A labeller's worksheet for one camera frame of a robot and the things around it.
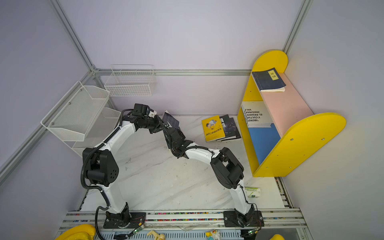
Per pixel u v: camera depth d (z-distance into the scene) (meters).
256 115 0.96
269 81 0.80
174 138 0.69
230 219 0.74
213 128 1.09
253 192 0.79
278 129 0.61
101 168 0.49
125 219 0.66
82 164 0.49
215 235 0.67
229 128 1.08
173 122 1.01
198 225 0.73
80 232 0.68
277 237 0.67
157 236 0.68
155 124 0.80
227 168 0.52
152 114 0.85
